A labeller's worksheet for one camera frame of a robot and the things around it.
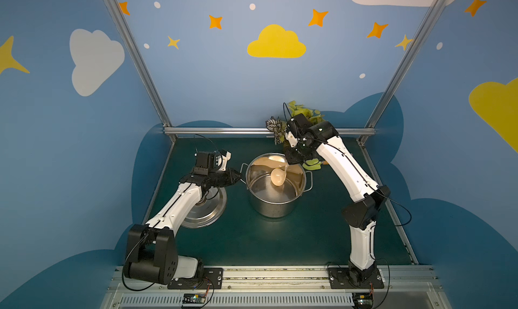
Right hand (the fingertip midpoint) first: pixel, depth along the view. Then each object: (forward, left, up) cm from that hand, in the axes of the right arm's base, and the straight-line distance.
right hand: (291, 158), depth 82 cm
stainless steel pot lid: (-15, +36, -23) cm, 45 cm away
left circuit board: (-48, +34, -24) cm, 64 cm away
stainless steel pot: (-7, +8, -26) cm, 28 cm away
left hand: (-5, +20, -6) cm, 22 cm away
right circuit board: (-45, -27, -25) cm, 58 cm away
